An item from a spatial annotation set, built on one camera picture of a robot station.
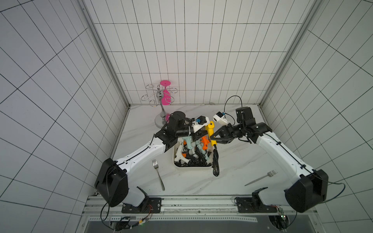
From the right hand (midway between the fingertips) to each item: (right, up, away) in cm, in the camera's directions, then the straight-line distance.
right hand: (208, 143), depth 62 cm
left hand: (+1, +5, +11) cm, 12 cm away
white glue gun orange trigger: (-13, -12, +24) cm, 30 cm away
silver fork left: (-29, -18, +25) cm, 42 cm away
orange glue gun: (-1, 0, +4) cm, 4 cm away
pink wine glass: (-22, +22, +22) cm, 38 cm away
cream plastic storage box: (-6, -12, +28) cm, 31 cm away
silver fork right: (+39, -22, +21) cm, 50 cm away
